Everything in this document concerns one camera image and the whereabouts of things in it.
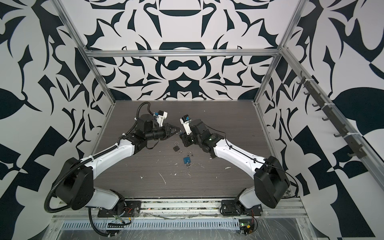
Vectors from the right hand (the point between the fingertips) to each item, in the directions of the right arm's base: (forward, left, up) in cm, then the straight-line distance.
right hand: (182, 133), depth 81 cm
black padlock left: (0, +5, -17) cm, 18 cm away
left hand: (+1, 0, +5) cm, 5 cm away
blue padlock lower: (-8, -2, -17) cm, 19 cm away
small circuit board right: (-40, -30, -19) cm, 53 cm away
